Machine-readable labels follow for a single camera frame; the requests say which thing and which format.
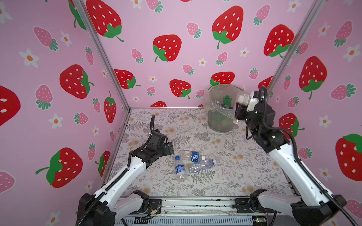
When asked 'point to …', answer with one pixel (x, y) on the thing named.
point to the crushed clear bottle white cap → (205, 164)
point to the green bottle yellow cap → (227, 100)
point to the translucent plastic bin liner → (214, 99)
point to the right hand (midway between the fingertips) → (240, 103)
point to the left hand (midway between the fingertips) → (167, 147)
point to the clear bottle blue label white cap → (187, 156)
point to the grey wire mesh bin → (218, 122)
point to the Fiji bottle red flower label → (226, 106)
